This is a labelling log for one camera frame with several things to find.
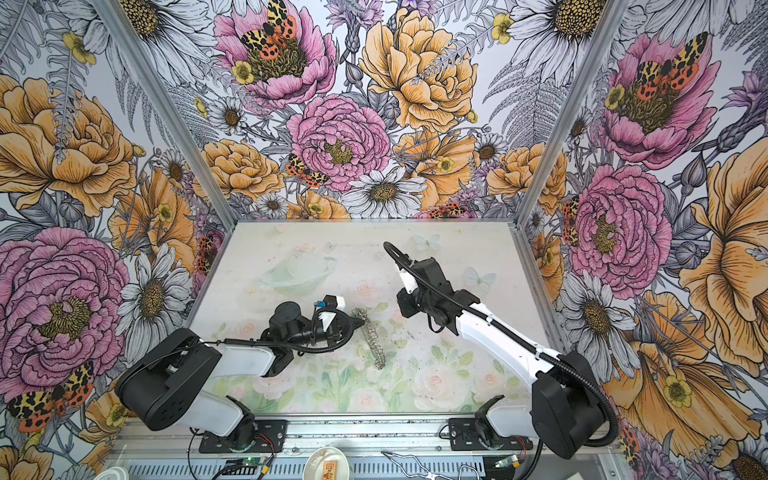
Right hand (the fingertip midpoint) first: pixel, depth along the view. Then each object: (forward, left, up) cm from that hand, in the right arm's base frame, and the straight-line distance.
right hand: (402, 303), depth 83 cm
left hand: (-5, +11, -2) cm, 12 cm away
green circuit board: (-33, +37, -13) cm, 51 cm away
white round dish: (-34, +19, -12) cm, 41 cm away
